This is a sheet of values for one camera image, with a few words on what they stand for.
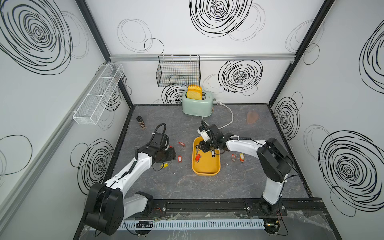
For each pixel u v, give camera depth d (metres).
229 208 0.75
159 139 0.67
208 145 0.80
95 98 0.76
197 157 0.91
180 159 0.91
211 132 0.73
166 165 0.89
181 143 0.99
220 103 1.22
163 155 0.75
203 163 0.87
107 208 0.39
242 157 0.90
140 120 0.99
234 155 0.91
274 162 0.48
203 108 1.11
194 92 0.99
